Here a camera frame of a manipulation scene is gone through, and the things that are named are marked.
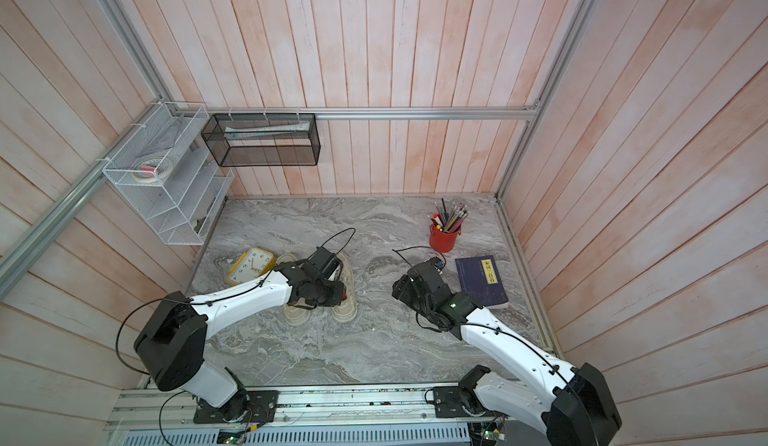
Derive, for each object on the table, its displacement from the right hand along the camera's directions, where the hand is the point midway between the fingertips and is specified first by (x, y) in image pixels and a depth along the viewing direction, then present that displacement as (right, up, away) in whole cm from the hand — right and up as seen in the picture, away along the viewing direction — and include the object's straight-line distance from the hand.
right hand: (399, 288), depth 82 cm
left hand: (-18, -5, +4) cm, 19 cm away
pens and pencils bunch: (+18, +19, +13) cm, 29 cm away
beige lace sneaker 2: (-15, -7, +2) cm, 17 cm away
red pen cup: (+16, +12, +18) cm, 27 cm away
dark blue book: (+27, 0, +13) cm, 30 cm away
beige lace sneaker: (-29, -8, +1) cm, 30 cm away
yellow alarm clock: (-48, +5, +15) cm, 51 cm away
